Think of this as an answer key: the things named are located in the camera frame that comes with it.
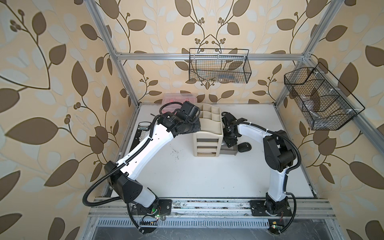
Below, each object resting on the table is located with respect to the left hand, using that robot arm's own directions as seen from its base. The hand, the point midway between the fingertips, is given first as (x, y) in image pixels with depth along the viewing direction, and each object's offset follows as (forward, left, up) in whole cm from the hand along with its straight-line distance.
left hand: (195, 124), depth 74 cm
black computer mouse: (+1, -31, -25) cm, 40 cm away
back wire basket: (+43, -15, +7) cm, 46 cm away
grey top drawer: (-3, -18, -21) cm, 28 cm away
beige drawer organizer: (-4, -7, -10) cm, 13 cm away
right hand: (+7, -17, -25) cm, 31 cm away
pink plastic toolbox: (+43, +14, -21) cm, 50 cm away
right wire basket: (+8, -64, +8) cm, 65 cm away
